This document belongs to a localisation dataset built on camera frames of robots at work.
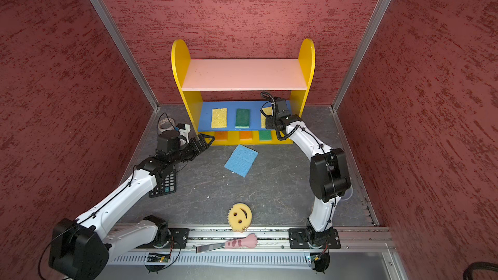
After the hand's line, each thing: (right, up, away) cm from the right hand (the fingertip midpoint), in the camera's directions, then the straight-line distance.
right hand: (270, 123), depth 94 cm
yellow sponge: (-26, +3, +1) cm, 26 cm away
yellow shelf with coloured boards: (-26, +18, +25) cm, 40 cm away
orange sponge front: (-13, -7, +12) cm, 19 cm away
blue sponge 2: (-14, -18, +3) cm, 23 cm away
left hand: (-27, -10, -13) cm, 32 cm away
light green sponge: (-2, -7, +10) cm, 12 cm away
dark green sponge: (-14, +3, +1) cm, 14 cm away
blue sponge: (-14, -24, -1) cm, 28 cm away
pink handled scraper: (-10, -45, -21) cm, 51 cm away
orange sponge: (-26, -6, +5) cm, 27 cm away
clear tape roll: (-61, 0, +19) cm, 64 cm away
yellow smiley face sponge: (-14, -38, -16) cm, 44 cm away
